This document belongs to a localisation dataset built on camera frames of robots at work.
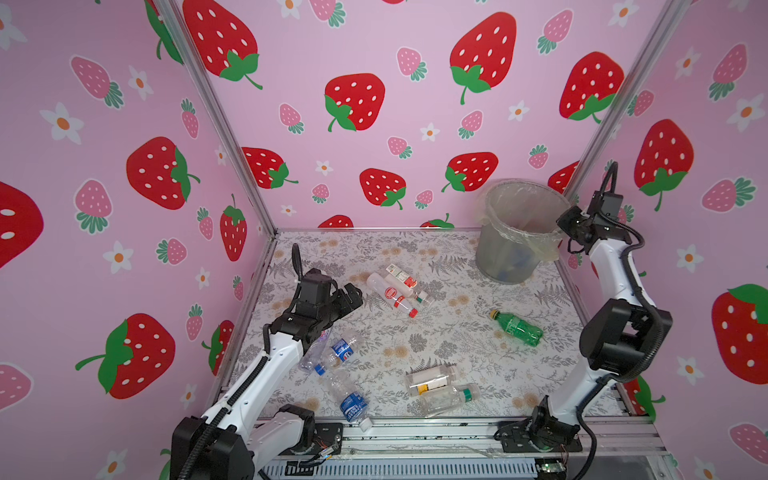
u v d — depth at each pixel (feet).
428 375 2.73
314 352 2.96
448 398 2.64
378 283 3.26
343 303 2.38
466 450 2.40
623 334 1.61
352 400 2.46
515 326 2.89
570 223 2.61
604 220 2.17
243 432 1.37
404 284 3.21
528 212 3.32
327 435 2.46
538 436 2.25
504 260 3.13
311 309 2.00
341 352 2.75
